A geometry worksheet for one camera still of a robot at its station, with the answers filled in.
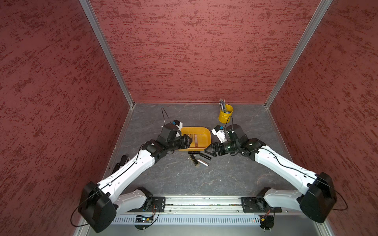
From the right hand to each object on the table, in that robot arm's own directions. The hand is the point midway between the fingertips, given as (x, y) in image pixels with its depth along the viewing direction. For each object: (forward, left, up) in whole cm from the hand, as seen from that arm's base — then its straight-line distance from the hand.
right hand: (209, 153), depth 76 cm
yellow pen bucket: (+32, -15, -10) cm, 36 cm away
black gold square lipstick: (+2, +8, -14) cm, 17 cm away
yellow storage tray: (+19, +3, -16) cm, 25 cm away
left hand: (+5, +11, +2) cm, 13 cm away
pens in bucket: (+38, -12, 0) cm, 40 cm away
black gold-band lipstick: (+7, +8, -14) cm, 18 cm away
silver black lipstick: (+1, +3, -14) cm, 15 cm away
